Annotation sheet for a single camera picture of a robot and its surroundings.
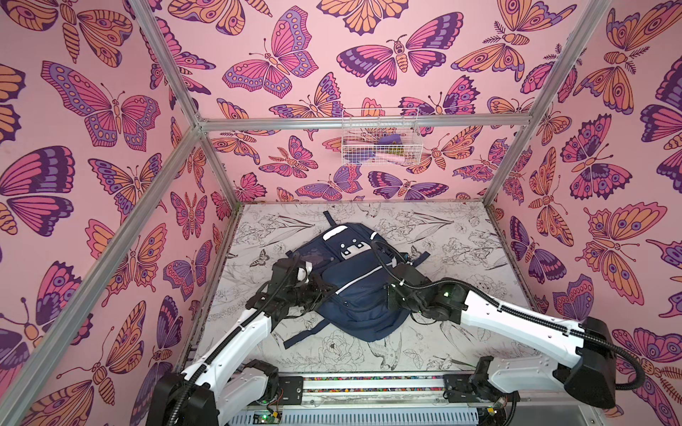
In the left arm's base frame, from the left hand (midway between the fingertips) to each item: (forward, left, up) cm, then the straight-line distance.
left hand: (337, 284), depth 79 cm
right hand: (-2, -15, 0) cm, 15 cm away
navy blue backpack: (+11, -7, -5) cm, 14 cm away
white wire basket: (+49, -15, +19) cm, 55 cm away
